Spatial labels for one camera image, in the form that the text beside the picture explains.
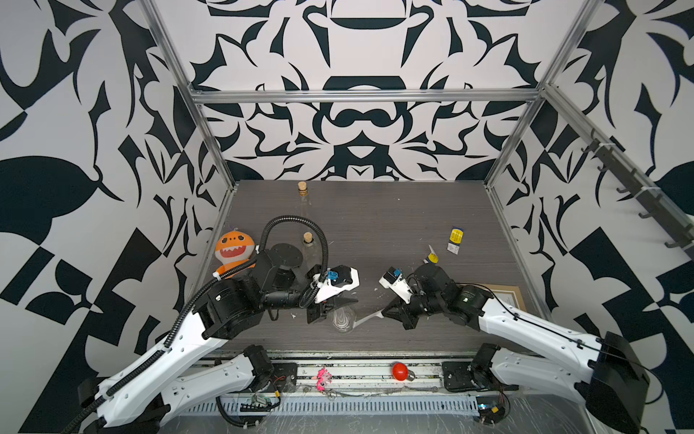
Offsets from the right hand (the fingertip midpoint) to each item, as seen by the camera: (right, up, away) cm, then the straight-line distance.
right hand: (382, 307), depth 76 cm
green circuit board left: (-31, -21, -8) cm, 39 cm away
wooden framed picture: (+43, -1, +13) cm, 44 cm away
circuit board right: (+28, -25, -5) cm, 37 cm away
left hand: (-9, +11, -17) cm, 22 cm away
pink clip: (-16, -19, -2) cm, 25 cm away
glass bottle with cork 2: (-20, +19, -4) cm, 28 cm away
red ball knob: (+4, -16, -3) cm, 17 cm away
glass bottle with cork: (-22, +29, +3) cm, 37 cm away
